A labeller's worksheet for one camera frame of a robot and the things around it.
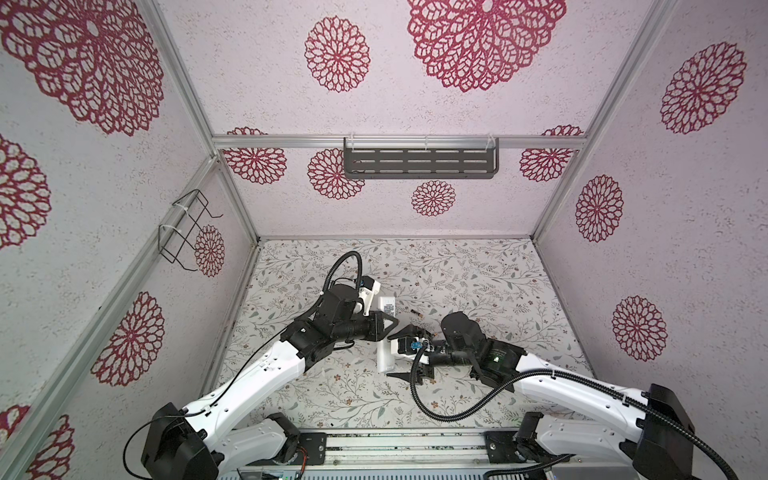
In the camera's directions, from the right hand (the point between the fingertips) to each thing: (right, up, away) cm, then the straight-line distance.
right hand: (389, 348), depth 69 cm
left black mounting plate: (-18, -25, +4) cm, 31 cm away
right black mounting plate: (+28, -26, +5) cm, 39 cm away
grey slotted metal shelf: (+11, +54, +30) cm, 63 cm away
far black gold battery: (+10, +3, +30) cm, 31 cm away
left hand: (+1, +4, +4) cm, 6 cm away
